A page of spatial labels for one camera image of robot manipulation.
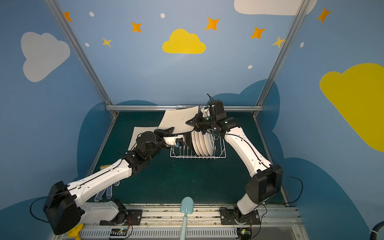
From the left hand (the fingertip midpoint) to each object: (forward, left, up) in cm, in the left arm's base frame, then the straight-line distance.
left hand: (168, 124), depth 74 cm
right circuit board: (-42, -40, -34) cm, 67 cm away
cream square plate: (+8, -4, -4) cm, 9 cm away
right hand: (+1, -9, +1) cm, 9 cm away
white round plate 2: (-4, -17, -19) cm, 26 cm away
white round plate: (-1, -14, -16) cm, 21 cm away
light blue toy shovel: (-32, -10, -29) cm, 44 cm away
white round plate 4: (+1, -23, -17) cm, 29 cm away
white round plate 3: (-2, -19, -17) cm, 25 cm away
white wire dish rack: (+3, -30, -25) cm, 39 cm away
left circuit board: (-43, +22, -32) cm, 58 cm away
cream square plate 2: (+18, +29, -29) cm, 45 cm away
